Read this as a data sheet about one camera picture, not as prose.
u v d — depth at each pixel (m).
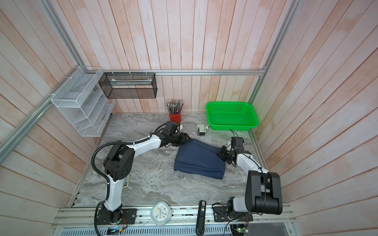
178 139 0.84
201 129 1.04
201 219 0.70
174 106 1.01
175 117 1.08
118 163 0.53
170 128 0.76
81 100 0.70
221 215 0.73
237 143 0.73
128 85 1.05
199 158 0.91
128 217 0.73
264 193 0.42
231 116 1.18
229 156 0.69
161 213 0.72
